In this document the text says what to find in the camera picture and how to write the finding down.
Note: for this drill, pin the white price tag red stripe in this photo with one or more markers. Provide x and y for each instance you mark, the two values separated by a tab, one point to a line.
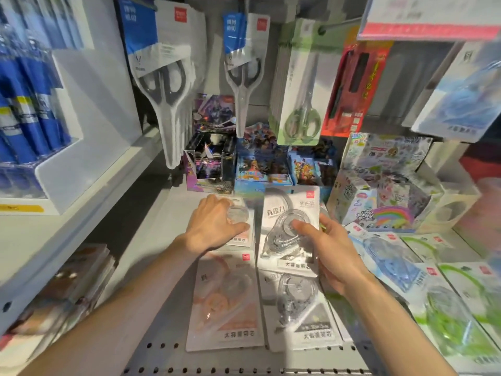
430	19

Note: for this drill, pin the person's right hand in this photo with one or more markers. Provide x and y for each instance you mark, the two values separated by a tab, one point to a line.
340	262

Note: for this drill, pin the purple black card box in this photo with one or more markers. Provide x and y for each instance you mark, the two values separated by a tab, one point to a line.
207	164

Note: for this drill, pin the person's left forearm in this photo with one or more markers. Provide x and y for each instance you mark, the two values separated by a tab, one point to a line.
117	309

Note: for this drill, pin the row of clear scissors packs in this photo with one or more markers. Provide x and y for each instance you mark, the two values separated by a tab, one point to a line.
242	66
164	74

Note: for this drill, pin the rainbow print display box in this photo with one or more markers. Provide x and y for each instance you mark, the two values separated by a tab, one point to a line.
375	207

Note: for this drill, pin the red carton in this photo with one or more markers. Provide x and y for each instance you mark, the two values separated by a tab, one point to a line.
481	160

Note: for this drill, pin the pile of assorted correction tapes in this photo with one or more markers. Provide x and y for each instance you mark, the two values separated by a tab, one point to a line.
225	301

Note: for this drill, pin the purple character card pack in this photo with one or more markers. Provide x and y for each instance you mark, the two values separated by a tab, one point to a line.
215	109

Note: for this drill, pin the person's right forearm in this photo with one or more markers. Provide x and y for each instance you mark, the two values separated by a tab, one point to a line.
395	328

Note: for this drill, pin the red pen set pack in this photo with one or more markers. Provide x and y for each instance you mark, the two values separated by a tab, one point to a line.
356	90

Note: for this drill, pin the white pink display carton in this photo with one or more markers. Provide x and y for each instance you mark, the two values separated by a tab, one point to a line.
481	215

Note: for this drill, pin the white side shelving unit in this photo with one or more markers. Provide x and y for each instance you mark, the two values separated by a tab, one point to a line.
109	93

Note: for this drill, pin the metal peg hook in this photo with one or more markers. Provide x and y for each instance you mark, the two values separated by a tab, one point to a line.
340	24

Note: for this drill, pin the yellow shelf label strip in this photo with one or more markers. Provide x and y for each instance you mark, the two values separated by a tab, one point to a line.
21	208

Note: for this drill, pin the blue correction tape pack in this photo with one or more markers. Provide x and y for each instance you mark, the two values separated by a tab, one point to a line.
458	101

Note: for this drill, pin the stack of notebooks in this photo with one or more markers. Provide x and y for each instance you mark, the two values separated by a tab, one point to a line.
58	293

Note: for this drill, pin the rack of blue pen packs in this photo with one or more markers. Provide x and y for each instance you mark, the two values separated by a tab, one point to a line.
27	93

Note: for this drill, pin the beige box round window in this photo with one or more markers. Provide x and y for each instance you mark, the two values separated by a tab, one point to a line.
450	207

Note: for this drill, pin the colourful sticker pack display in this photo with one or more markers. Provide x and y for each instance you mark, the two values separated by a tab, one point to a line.
387	152

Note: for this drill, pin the row of green scissors packs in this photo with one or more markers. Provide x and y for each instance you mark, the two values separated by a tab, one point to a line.
301	86

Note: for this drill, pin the person's left hand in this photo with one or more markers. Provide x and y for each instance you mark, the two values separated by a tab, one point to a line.
207	227

